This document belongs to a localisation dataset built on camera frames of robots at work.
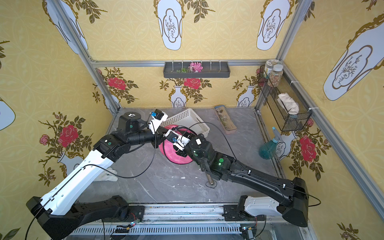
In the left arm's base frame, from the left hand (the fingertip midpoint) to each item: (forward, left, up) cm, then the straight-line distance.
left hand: (167, 130), depth 68 cm
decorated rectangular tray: (+30, -37, -28) cm, 55 cm away
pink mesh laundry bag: (-8, 0, -3) cm, 9 cm away
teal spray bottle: (+6, -62, -33) cm, 70 cm away
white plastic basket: (+32, -9, -30) cm, 45 cm away
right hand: (0, -6, +1) cm, 6 cm away
